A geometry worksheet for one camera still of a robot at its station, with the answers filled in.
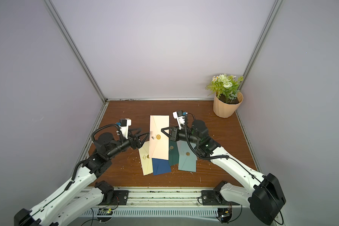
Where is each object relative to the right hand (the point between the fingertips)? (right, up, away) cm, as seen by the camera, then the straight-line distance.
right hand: (161, 126), depth 65 cm
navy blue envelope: (-2, -27, +19) cm, 33 cm away
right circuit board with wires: (+32, -47, +6) cm, 57 cm away
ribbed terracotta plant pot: (+41, +8, +34) cm, 54 cm away
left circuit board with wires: (-31, -47, +7) cm, 57 cm away
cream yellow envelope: (-11, -25, +21) cm, 34 cm away
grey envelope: (+14, -23, +22) cm, 35 cm away
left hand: (-8, -3, +3) cm, 9 cm away
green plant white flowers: (+40, +24, +22) cm, 51 cm away
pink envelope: (-2, -6, +3) cm, 7 cm away
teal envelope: (+14, -28, +18) cm, 36 cm away
